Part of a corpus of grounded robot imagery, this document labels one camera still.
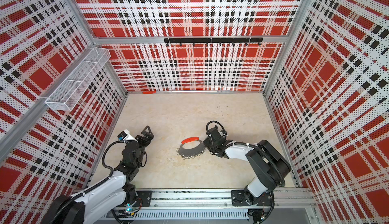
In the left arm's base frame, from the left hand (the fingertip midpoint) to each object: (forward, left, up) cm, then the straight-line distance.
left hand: (146, 132), depth 84 cm
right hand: (-1, -33, -10) cm, 35 cm away
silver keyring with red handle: (-8, -24, -12) cm, 28 cm away
